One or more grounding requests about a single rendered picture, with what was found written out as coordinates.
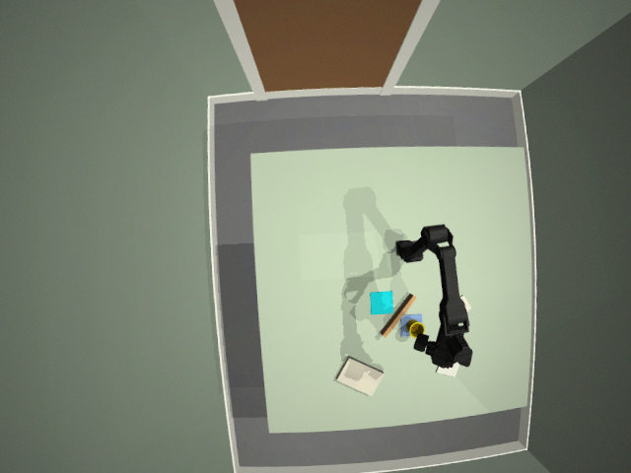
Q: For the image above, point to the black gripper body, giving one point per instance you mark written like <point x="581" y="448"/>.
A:
<point x="422" y="341"/>

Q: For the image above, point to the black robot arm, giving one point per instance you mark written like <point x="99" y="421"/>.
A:
<point x="452" y="310"/>

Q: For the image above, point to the beige rectangular block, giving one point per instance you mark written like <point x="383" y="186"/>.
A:
<point x="360" y="376"/>

